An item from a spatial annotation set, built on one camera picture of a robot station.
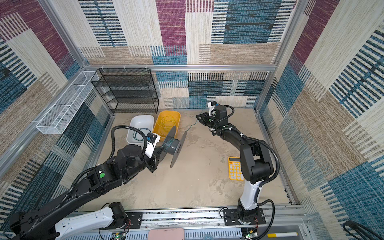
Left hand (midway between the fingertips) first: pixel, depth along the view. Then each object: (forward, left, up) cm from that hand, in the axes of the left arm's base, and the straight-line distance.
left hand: (163, 147), depth 66 cm
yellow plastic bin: (+32, +10, -29) cm, 44 cm away
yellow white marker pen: (-30, -50, -27) cm, 64 cm away
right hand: (+27, -16, -10) cm, 33 cm away
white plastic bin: (+37, +22, -28) cm, 52 cm away
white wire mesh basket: (+13, +51, +5) cm, 52 cm away
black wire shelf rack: (+55, +34, -11) cm, 65 cm away
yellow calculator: (-1, -37, -27) cm, 46 cm away
